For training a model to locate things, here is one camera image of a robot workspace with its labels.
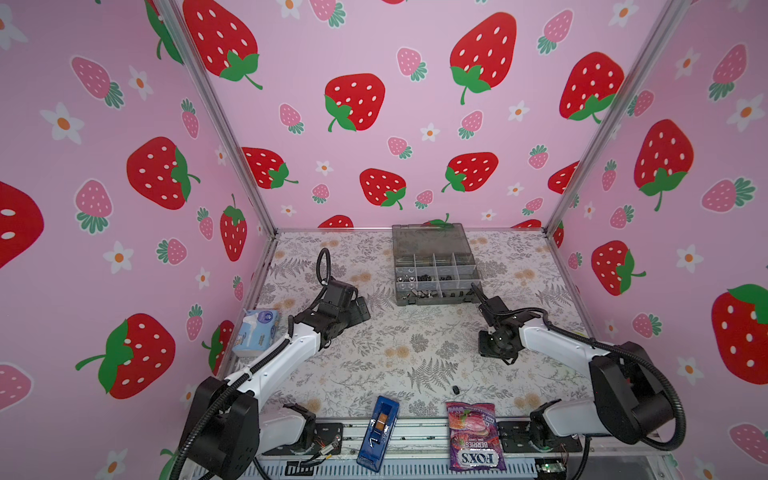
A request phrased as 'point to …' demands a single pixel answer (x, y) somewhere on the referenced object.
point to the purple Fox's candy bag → (475, 442)
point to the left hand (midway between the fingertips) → (355, 310)
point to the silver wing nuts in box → (426, 293)
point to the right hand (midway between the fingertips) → (483, 350)
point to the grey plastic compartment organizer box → (434, 264)
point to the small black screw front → (456, 389)
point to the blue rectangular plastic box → (378, 433)
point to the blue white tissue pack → (257, 332)
